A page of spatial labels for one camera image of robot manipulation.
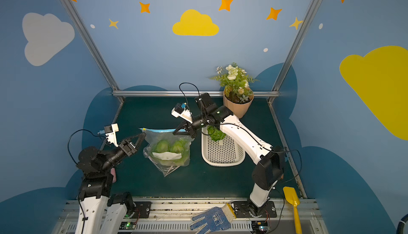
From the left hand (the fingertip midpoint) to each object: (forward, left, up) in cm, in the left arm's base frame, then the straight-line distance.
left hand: (146, 136), depth 65 cm
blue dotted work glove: (-26, -31, -29) cm, 50 cm away
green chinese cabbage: (+2, -29, +1) cm, 29 cm away
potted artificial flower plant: (+41, -45, -14) cm, 63 cm away
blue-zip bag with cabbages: (0, -6, -13) cm, 14 cm away
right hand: (+4, -13, -2) cm, 13 cm away
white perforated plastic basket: (+8, -35, -30) cm, 47 cm away
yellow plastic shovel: (-16, -68, -28) cm, 75 cm away
